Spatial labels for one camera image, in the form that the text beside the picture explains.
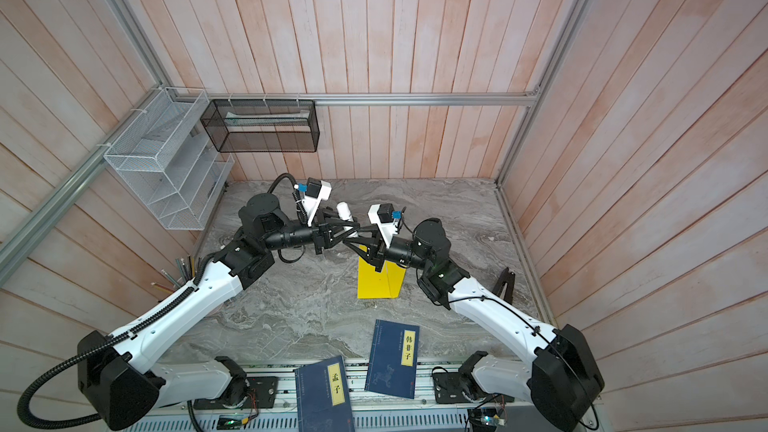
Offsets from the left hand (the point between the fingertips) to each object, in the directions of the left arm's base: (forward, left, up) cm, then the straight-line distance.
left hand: (357, 231), depth 64 cm
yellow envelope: (+4, -3, -35) cm, 35 cm away
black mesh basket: (+55, +38, -11) cm, 67 cm away
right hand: (0, +3, -3) cm, 4 cm away
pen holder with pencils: (+1, +49, -23) cm, 54 cm away
